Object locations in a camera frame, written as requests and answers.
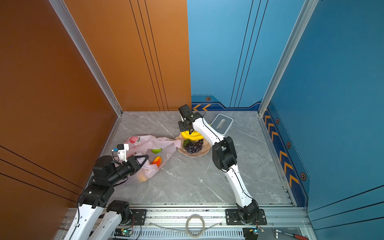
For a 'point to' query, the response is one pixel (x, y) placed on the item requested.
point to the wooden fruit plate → (205, 148)
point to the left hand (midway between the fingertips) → (149, 155)
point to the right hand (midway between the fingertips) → (184, 126)
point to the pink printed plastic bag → (142, 145)
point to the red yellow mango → (157, 160)
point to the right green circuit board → (250, 233)
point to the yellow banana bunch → (194, 136)
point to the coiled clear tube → (186, 230)
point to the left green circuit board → (121, 232)
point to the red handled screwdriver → (299, 237)
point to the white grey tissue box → (222, 124)
